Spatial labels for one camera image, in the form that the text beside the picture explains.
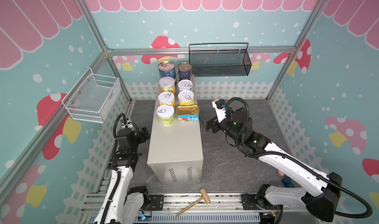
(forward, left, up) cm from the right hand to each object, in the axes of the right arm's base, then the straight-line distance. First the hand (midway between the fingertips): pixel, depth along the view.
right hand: (207, 111), depth 67 cm
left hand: (0, +37, -16) cm, 40 cm away
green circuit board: (-38, +29, -36) cm, 60 cm away
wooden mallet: (-29, +1, -33) cm, 44 cm away
